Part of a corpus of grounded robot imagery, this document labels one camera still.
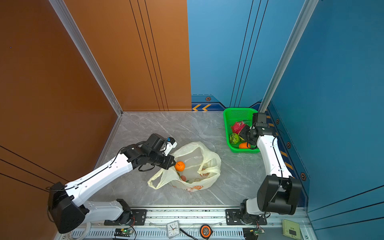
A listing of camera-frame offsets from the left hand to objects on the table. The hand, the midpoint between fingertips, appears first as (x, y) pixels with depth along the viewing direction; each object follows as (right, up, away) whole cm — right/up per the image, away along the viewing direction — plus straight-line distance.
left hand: (176, 162), depth 76 cm
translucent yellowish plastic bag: (+10, -7, +16) cm, 20 cm away
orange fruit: (+1, -5, +11) cm, 12 cm away
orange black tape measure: (+15, -29, -9) cm, 34 cm away
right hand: (+36, +14, +9) cm, 40 cm away
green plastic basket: (+37, +26, +37) cm, 59 cm away
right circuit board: (+37, -33, -5) cm, 49 cm away
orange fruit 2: (+40, +6, +18) cm, 45 cm away
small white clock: (-1, -30, -6) cm, 30 cm away
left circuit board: (-26, -32, -5) cm, 42 cm away
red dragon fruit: (+38, +18, +24) cm, 48 cm away
